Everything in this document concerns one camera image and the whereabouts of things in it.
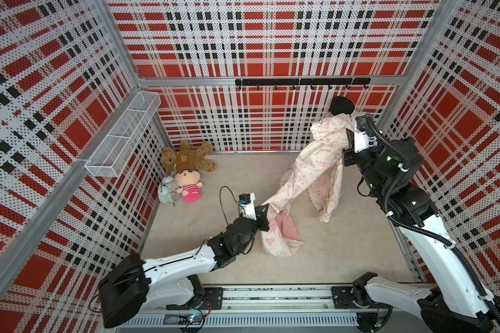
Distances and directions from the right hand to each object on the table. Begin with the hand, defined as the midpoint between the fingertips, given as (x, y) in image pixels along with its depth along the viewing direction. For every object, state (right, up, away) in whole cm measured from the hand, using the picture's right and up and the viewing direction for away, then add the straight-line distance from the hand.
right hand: (355, 129), depth 58 cm
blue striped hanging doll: (+9, +19, +36) cm, 42 cm away
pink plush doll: (-62, -16, +43) cm, 77 cm away
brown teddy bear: (-66, -5, +50) cm, 83 cm away
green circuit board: (-50, -62, +12) cm, 81 cm away
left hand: (-23, -24, +19) cm, 38 cm away
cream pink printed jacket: (-7, -14, +13) cm, 20 cm away
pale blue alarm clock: (-69, -22, +34) cm, 80 cm away
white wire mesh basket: (-95, -5, +35) cm, 102 cm away
